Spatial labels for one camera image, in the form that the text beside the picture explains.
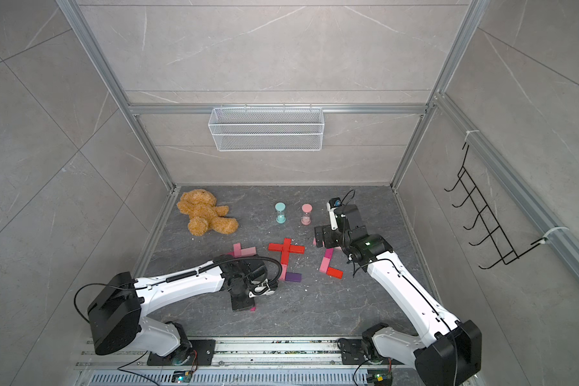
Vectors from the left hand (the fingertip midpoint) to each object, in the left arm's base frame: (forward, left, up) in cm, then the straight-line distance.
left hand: (250, 296), depth 81 cm
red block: (+22, -8, -5) cm, 24 cm away
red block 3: (+17, -12, -4) cm, 21 cm away
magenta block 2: (+18, -30, -3) cm, 35 cm away
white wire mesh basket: (+62, -5, +26) cm, 67 cm away
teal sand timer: (+36, -10, +5) cm, 38 cm away
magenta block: (-6, -2, +6) cm, 9 cm away
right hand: (+16, -29, +16) cm, 37 cm away
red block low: (+22, -12, -4) cm, 25 cm away
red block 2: (+21, -16, -5) cm, 27 cm away
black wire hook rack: (+1, -71, +27) cm, 76 cm away
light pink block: (+20, +7, -2) cm, 21 cm away
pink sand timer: (+34, -21, -2) cm, 40 cm away
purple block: (+8, -15, -4) cm, 18 cm away
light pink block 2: (+19, +3, -3) cm, 19 cm away
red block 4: (+9, -31, -4) cm, 32 cm away
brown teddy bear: (+38, +24, +5) cm, 45 cm away
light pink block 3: (+13, -27, -4) cm, 30 cm away
